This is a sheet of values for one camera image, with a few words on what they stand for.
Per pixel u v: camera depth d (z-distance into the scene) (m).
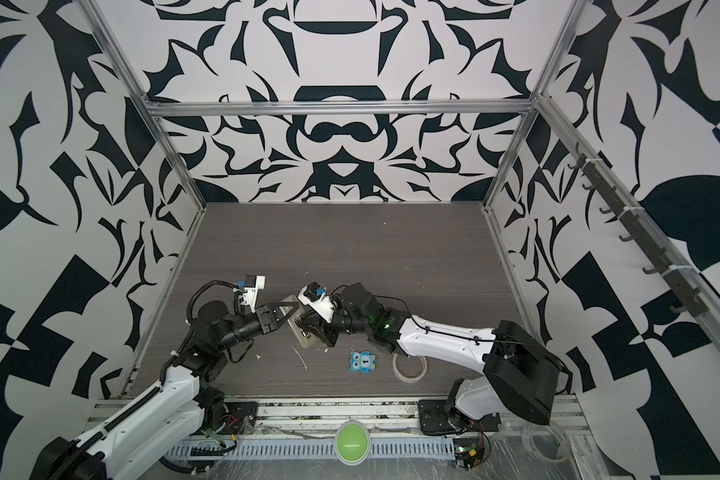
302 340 0.73
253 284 0.72
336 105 0.92
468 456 0.71
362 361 0.81
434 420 0.74
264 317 0.67
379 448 0.71
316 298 0.64
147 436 0.52
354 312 0.60
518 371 0.42
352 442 0.69
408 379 0.80
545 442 0.74
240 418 0.73
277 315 0.71
